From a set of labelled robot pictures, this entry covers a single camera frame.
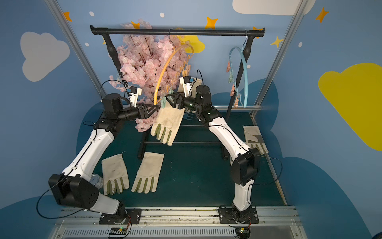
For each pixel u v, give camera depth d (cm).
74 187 40
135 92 65
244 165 47
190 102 65
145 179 86
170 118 76
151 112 69
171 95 69
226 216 74
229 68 82
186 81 64
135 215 75
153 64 74
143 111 65
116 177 87
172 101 68
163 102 65
